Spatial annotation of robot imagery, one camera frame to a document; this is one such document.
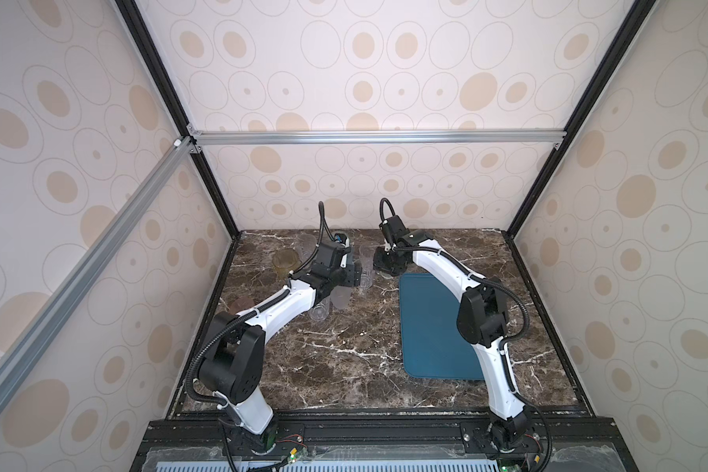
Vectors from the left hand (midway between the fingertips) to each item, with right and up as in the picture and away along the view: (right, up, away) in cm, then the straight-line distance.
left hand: (361, 265), depth 89 cm
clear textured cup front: (-13, -15, +8) cm, 22 cm away
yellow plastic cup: (-30, +1, +27) cm, 41 cm away
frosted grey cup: (-7, -11, +11) cm, 17 cm away
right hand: (+9, 0, +9) cm, 13 cm away
